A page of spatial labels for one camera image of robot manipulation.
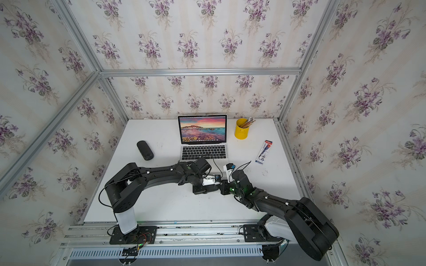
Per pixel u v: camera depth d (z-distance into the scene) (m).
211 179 0.78
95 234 0.75
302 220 0.42
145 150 1.01
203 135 1.02
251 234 0.73
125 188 0.47
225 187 0.75
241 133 1.07
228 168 0.79
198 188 0.78
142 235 0.72
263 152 1.01
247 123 0.99
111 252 0.76
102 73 0.94
